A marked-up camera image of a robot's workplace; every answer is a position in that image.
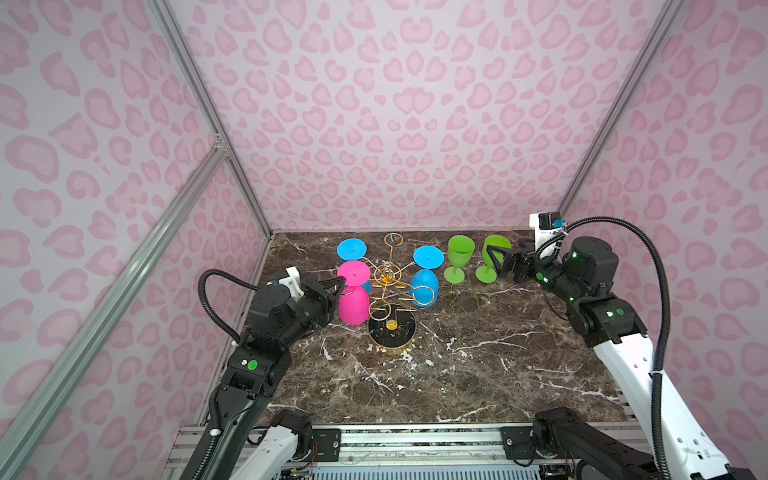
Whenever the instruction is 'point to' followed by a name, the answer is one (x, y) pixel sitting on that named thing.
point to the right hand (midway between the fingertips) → (506, 242)
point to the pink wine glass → (354, 299)
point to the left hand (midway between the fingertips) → (347, 272)
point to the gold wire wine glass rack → (392, 318)
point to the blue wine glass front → (354, 249)
